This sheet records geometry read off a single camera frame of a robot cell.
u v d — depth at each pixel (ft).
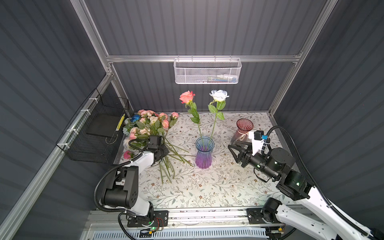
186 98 2.32
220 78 3.00
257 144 1.75
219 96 2.19
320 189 1.49
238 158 1.86
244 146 2.06
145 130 3.34
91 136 2.37
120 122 2.57
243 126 2.99
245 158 1.76
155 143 2.42
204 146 2.53
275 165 1.51
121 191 1.47
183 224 2.38
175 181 2.84
